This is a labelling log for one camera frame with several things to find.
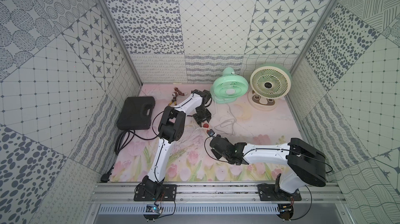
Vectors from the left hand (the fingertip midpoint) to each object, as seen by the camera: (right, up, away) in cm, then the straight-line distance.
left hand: (206, 122), depth 99 cm
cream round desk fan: (+37, +25, -9) cm, 45 cm away
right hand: (+6, -10, -13) cm, 17 cm away
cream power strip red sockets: (0, -1, -4) cm, 4 cm away
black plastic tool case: (-45, +6, -1) cm, 45 cm away
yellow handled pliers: (-22, +19, +12) cm, 31 cm away
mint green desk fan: (+13, +22, -8) cm, 27 cm away
